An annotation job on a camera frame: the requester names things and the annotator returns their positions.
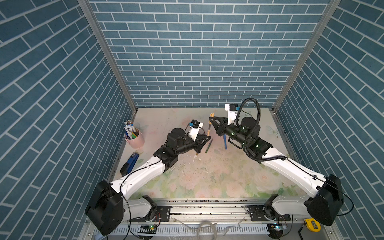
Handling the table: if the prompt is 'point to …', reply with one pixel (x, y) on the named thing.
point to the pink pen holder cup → (138, 142)
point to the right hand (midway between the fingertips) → (212, 119)
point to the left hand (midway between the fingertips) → (213, 139)
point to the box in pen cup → (130, 132)
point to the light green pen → (206, 150)
